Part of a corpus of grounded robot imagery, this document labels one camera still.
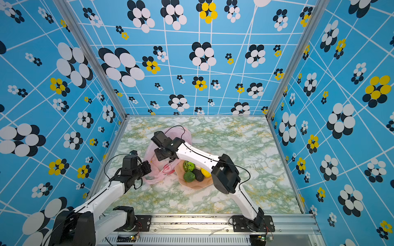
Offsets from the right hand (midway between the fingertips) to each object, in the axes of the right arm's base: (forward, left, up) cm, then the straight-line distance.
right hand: (162, 151), depth 86 cm
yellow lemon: (-10, -25, -6) cm, 27 cm away
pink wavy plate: (-7, -9, -9) cm, 14 cm away
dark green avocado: (-11, -21, -7) cm, 25 cm away
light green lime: (-13, -16, -5) cm, 21 cm away
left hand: (-4, +7, -7) cm, 10 cm away
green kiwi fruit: (-7, -15, -5) cm, 17 cm away
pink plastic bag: (-9, 0, -5) cm, 10 cm away
